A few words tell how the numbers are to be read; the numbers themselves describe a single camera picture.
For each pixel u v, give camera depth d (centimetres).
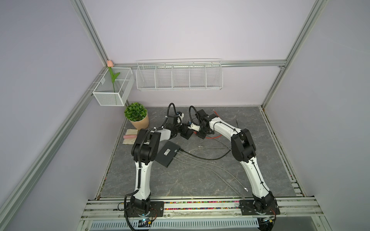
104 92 78
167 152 93
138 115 97
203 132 83
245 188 79
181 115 97
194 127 94
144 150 57
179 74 97
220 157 93
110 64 89
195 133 97
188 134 102
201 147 96
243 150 61
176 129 90
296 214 73
